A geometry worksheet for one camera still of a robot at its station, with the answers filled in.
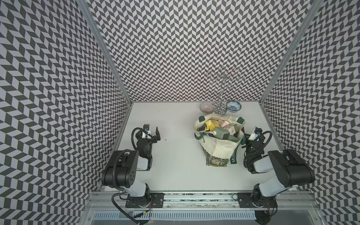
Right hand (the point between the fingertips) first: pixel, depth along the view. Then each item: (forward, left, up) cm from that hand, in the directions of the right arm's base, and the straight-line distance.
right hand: (249, 130), depth 88 cm
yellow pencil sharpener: (+1, +25, +5) cm, 25 cm away
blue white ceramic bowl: (+28, +2, -7) cm, 29 cm away
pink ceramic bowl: (+27, +24, -8) cm, 37 cm away
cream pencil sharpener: (-5, +14, +7) cm, 16 cm away
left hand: (+2, +64, 0) cm, 64 cm away
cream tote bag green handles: (-15, +21, +1) cm, 26 cm away
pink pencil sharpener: (+2, +17, +5) cm, 18 cm away
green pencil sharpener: (-8, +20, +10) cm, 24 cm away
